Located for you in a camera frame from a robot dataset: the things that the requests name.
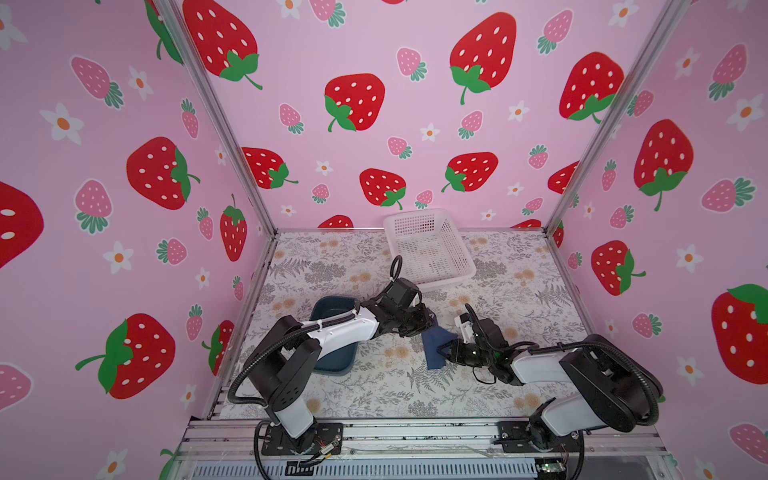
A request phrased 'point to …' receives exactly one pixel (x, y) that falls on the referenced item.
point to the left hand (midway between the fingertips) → (438, 323)
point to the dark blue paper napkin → (433, 338)
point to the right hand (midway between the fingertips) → (436, 351)
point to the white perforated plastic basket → (431, 247)
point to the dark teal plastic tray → (343, 360)
